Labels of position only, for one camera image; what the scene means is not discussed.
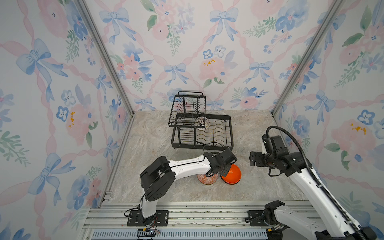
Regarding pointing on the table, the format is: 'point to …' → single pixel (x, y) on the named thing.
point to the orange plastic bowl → (233, 175)
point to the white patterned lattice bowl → (202, 123)
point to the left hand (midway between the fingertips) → (225, 166)
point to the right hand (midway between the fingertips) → (258, 157)
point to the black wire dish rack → (194, 129)
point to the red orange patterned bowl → (207, 180)
